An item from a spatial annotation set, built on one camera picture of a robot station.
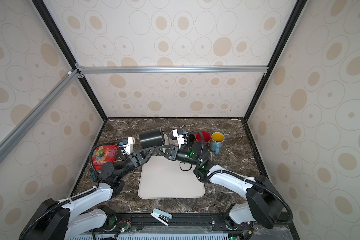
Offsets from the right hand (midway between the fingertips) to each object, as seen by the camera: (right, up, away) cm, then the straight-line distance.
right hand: (157, 152), depth 65 cm
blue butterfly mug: (+33, +4, +29) cm, 44 cm away
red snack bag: (-38, -5, +28) cm, 47 cm away
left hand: (0, 0, -1) cm, 2 cm away
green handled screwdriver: (-41, -17, +22) cm, 50 cm away
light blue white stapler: (+1, -33, +9) cm, 35 cm away
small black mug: (-2, +6, -1) cm, 7 cm away
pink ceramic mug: (+5, +3, +30) cm, 30 cm away
